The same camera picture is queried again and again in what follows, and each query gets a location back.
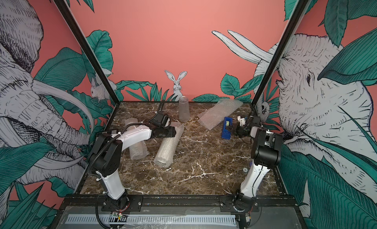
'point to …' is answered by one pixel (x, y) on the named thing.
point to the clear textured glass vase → (184, 115)
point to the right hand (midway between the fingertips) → (226, 125)
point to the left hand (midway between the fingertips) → (174, 131)
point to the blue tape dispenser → (226, 133)
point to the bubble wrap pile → (165, 154)
